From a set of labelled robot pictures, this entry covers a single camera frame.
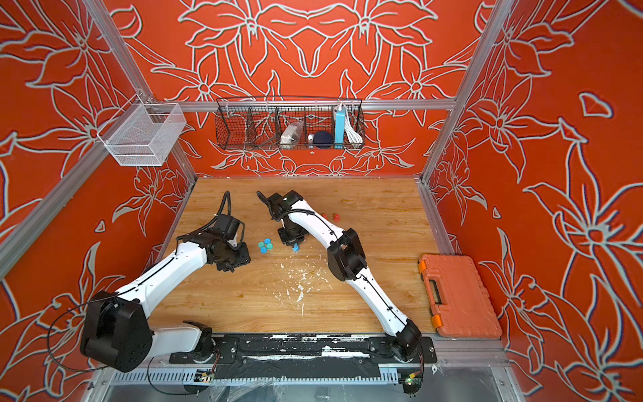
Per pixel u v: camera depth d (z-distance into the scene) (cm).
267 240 98
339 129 87
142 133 92
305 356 73
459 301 77
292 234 83
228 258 70
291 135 92
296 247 93
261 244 96
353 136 91
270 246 96
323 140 95
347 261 64
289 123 97
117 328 40
